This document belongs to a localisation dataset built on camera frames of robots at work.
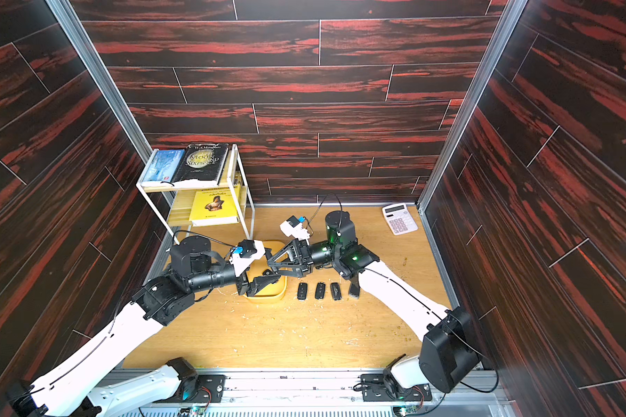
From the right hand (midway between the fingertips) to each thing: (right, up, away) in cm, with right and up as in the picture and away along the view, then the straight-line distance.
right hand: (274, 265), depth 63 cm
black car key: (+6, -13, +30) cm, 33 cm away
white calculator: (+48, +14, +49) cm, 70 cm away
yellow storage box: (-2, -12, +23) cm, 26 cm away
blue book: (-40, +31, +23) cm, 56 cm away
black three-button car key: (+12, -13, +29) cm, 34 cm away
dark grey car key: (+25, -13, +30) cm, 41 cm away
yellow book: (-27, +18, +32) cm, 46 cm away
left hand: (0, +1, 0) cm, 1 cm away
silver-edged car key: (+18, -13, +28) cm, 36 cm away
